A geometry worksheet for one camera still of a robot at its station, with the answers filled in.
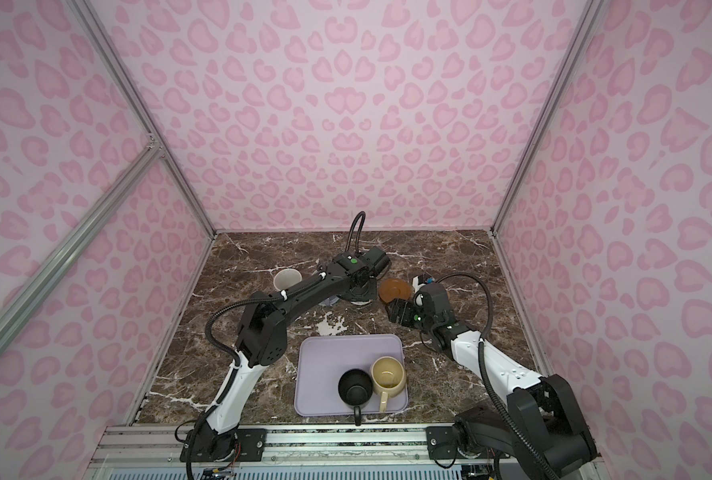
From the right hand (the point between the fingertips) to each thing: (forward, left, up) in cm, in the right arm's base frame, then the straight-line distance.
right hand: (398, 306), depth 86 cm
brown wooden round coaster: (+13, 0, -11) cm, 17 cm away
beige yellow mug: (-16, +3, -11) cm, 20 cm away
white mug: (+11, +35, -2) cm, 37 cm away
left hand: (+7, +8, -3) cm, 12 cm away
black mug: (-20, +12, -10) cm, 25 cm away
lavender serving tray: (-13, +22, -11) cm, 27 cm away
